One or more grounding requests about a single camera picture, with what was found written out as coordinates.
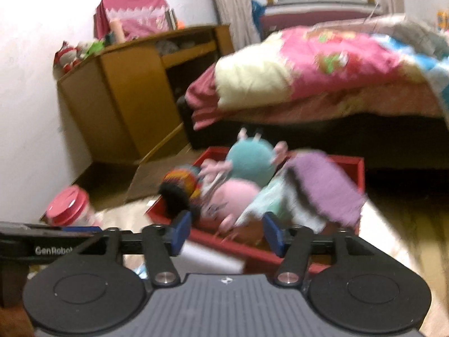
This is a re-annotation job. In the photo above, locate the colourful toy on nightstand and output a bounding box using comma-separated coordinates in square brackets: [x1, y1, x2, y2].
[437, 9, 449, 31]

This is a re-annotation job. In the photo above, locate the left beige curtain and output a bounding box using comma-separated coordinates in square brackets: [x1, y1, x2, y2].
[215, 0, 260, 50]

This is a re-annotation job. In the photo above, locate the purple fluffy towel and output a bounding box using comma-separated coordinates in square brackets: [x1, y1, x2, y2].
[285, 151, 365, 228]

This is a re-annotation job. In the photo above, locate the red storage box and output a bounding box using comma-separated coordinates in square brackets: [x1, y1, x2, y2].
[146, 147, 365, 274]

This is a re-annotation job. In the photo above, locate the pink pig plush teal dress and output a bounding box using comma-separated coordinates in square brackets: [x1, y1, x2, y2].
[199, 128, 288, 239]

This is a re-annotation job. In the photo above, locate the pink floral quilt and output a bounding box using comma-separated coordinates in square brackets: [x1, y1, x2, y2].
[185, 19, 444, 129]

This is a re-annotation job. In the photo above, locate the red white plush doll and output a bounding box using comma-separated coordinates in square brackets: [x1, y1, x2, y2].
[53, 41, 81, 74]

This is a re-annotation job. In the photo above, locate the rainbow striped knit hat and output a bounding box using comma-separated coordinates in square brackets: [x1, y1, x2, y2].
[158, 165, 202, 221]

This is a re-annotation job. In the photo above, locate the pink cloth covered box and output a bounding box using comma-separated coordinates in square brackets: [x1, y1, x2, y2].
[94, 0, 170, 40]

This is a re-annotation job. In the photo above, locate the wooden corner cabinet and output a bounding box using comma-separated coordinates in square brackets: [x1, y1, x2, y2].
[58, 25, 234, 164]

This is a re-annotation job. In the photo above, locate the mint white patterned cloth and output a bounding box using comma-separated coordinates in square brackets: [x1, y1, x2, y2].
[235, 170, 326, 234]

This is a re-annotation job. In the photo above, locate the white plush toy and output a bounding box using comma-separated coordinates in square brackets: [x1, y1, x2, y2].
[76, 41, 93, 60]

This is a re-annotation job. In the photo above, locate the blue white patterned sheet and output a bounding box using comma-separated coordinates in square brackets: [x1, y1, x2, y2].
[366, 14, 448, 119]

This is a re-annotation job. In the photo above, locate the brown cardboard sheet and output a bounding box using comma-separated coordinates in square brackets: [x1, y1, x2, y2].
[125, 151, 201, 203]

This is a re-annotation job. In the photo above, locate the green plush toy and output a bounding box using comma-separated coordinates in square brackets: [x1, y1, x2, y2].
[85, 40, 104, 57]

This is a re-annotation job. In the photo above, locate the blue bag by curtain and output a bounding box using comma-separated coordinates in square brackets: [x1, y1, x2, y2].
[251, 0, 265, 36]

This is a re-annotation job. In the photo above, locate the red lid plastic jar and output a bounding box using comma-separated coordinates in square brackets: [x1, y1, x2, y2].
[45, 185, 98, 227]

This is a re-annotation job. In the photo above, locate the dark wooden bed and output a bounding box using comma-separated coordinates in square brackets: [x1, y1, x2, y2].
[177, 97, 448, 193]

